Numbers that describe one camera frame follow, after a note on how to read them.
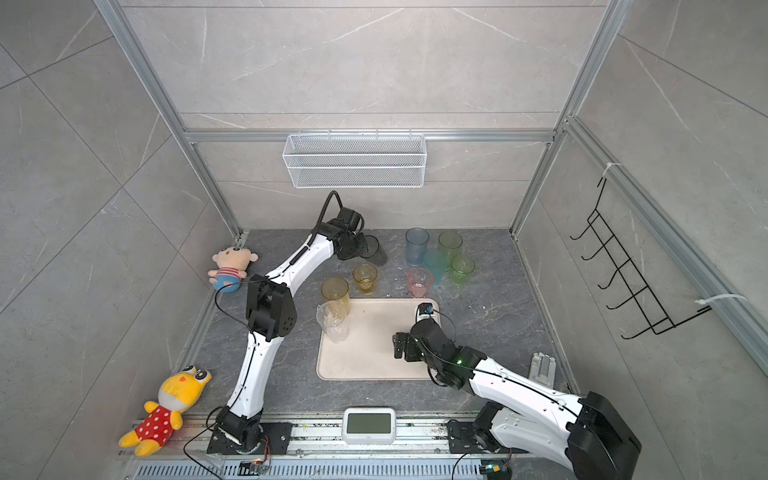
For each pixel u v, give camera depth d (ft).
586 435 1.32
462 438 2.40
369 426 2.35
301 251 2.21
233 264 3.35
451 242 3.20
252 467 2.32
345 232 2.56
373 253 3.20
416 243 3.33
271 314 1.99
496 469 2.30
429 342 1.97
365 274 3.28
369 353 3.01
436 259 3.39
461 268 3.22
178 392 2.43
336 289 2.90
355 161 3.30
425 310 2.35
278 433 2.40
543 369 2.74
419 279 3.36
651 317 2.01
